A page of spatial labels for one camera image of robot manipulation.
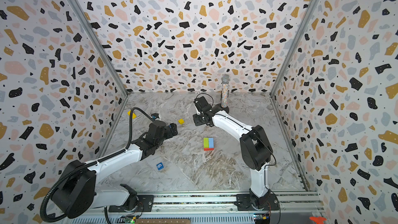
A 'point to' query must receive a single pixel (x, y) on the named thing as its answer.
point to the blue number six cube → (159, 166)
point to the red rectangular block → (208, 149)
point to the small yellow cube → (181, 121)
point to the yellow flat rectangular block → (133, 114)
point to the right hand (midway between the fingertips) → (196, 116)
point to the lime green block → (205, 142)
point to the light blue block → (211, 140)
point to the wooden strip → (182, 221)
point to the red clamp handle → (318, 220)
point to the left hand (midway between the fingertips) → (171, 125)
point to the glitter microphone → (225, 80)
